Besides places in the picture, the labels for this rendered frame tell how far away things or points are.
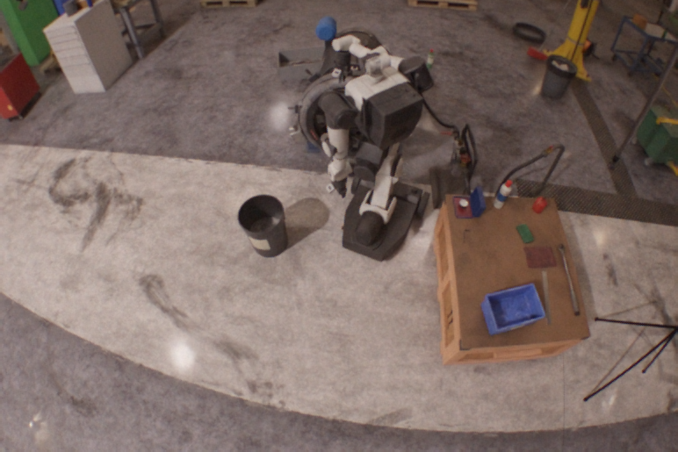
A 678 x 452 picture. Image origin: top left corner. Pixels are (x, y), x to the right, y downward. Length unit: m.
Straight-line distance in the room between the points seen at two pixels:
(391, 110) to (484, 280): 1.10
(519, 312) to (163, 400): 2.20
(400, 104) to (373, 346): 1.47
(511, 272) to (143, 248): 2.65
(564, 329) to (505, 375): 0.53
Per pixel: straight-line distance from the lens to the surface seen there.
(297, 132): 2.64
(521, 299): 2.08
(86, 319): 3.05
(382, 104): 1.45
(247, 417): 2.30
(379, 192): 2.34
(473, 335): 1.91
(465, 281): 2.01
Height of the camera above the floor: 2.21
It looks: 52 degrees down
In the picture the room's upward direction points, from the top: 3 degrees counter-clockwise
